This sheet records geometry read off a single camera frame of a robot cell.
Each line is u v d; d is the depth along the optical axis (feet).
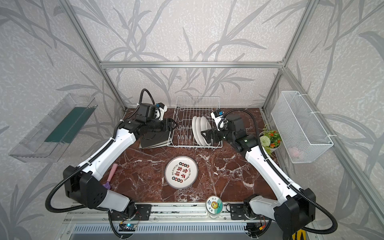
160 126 2.27
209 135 2.19
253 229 2.48
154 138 2.23
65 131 2.01
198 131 2.87
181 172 2.85
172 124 2.37
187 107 3.90
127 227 2.33
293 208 1.23
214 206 2.23
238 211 2.40
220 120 2.13
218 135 2.18
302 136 2.00
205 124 3.00
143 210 2.47
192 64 5.91
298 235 2.17
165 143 3.18
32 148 1.93
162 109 2.42
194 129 2.84
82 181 1.32
